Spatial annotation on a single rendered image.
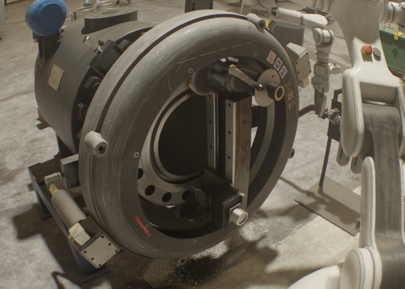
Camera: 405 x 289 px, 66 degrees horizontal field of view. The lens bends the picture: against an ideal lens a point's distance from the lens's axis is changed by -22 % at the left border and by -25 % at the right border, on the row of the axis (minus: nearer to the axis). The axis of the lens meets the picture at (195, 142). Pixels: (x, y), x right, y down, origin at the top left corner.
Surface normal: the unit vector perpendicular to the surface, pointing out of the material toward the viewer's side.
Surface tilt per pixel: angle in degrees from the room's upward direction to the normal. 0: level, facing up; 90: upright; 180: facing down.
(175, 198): 90
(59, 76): 62
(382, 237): 20
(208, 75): 90
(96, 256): 90
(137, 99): 79
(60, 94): 70
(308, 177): 0
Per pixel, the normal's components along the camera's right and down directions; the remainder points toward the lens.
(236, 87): 0.64, 0.39
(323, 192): 0.00, -0.87
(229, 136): -0.77, 0.36
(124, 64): -0.48, -0.46
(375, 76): -0.05, -0.40
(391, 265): -0.04, -0.65
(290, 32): -0.11, 0.57
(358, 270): -0.96, -0.22
